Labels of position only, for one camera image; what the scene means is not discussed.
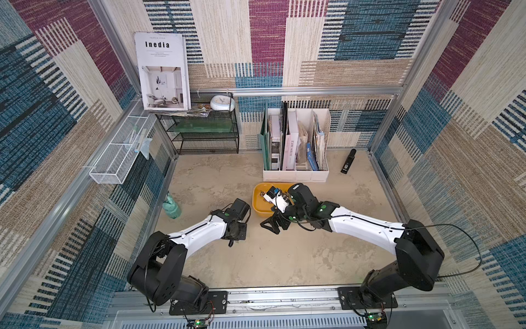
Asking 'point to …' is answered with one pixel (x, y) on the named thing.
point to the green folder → (264, 138)
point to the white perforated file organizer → (314, 127)
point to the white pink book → (291, 149)
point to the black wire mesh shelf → (203, 129)
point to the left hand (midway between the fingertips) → (239, 232)
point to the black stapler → (348, 161)
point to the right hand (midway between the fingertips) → (266, 214)
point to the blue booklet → (311, 158)
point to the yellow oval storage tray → (260, 205)
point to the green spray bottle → (172, 210)
